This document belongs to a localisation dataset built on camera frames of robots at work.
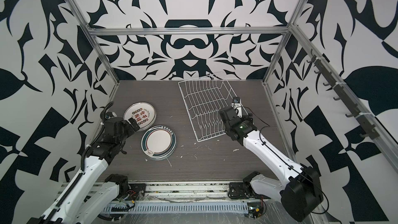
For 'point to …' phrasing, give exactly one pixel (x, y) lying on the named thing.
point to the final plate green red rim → (159, 142)
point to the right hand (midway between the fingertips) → (238, 113)
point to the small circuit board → (255, 209)
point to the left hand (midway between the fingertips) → (127, 122)
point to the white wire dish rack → (203, 97)
